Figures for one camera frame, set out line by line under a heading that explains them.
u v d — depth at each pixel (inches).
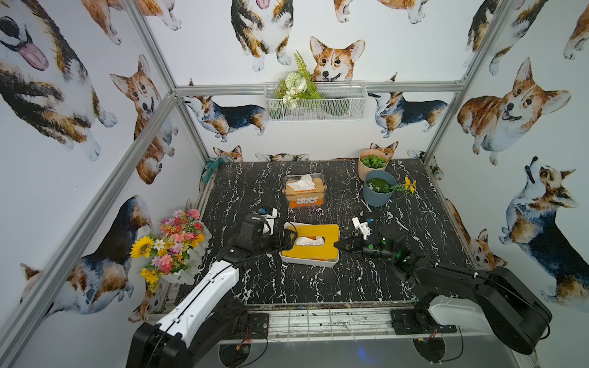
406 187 36.4
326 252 31.3
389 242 25.5
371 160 41.7
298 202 39.1
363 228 30.6
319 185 40.7
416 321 26.6
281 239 27.8
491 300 16.7
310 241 32.4
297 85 30.8
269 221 29.0
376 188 39.9
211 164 47.4
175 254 29.3
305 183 38.8
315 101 33.1
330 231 32.0
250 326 28.9
